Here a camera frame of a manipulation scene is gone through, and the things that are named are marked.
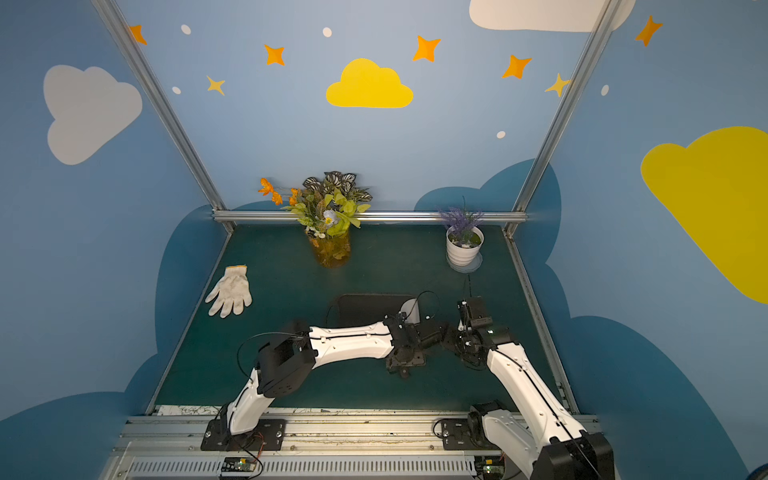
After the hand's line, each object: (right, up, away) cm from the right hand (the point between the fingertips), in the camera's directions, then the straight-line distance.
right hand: (450, 339), depth 84 cm
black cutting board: (-25, +5, +16) cm, 31 cm away
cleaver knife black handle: (-10, +5, +16) cm, 20 cm away
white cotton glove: (-72, +11, +18) cm, 75 cm away
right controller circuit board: (+7, -28, -12) cm, 31 cm away
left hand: (-9, -6, +3) cm, 11 cm away
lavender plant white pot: (+8, +30, +17) cm, 36 cm away
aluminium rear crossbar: (-78, +41, +43) cm, 98 cm away
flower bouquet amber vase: (-37, +40, +11) cm, 55 cm away
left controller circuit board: (-55, -27, -12) cm, 62 cm away
